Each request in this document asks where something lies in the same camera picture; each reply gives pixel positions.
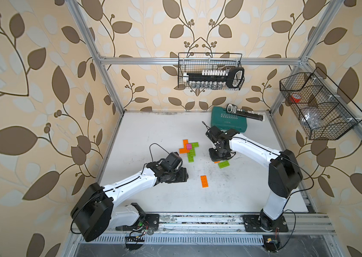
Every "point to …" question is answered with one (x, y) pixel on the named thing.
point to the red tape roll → (295, 98)
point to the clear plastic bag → (313, 118)
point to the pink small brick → (189, 146)
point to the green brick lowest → (190, 159)
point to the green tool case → (225, 121)
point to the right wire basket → (323, 111)
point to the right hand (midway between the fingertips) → (215, 158)
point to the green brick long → (192, 152)
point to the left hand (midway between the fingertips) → (183, 174)
